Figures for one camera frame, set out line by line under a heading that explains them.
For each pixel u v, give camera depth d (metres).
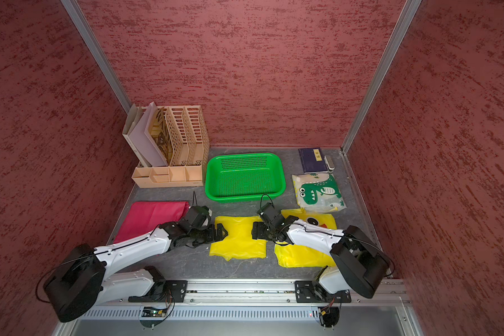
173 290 0.74
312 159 1.15
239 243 0.85
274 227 0.68
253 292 0.76
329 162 1.10
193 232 0.67
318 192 0.97
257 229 0.77
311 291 0.73
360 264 0.43
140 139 0.91
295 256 0.81
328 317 0.74
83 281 0.41
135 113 0.93
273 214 0.69
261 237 0.78
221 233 0.79
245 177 1.07
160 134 1.01
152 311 0.72
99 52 0.82
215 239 0.76
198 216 0.67
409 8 0.71
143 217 0.88
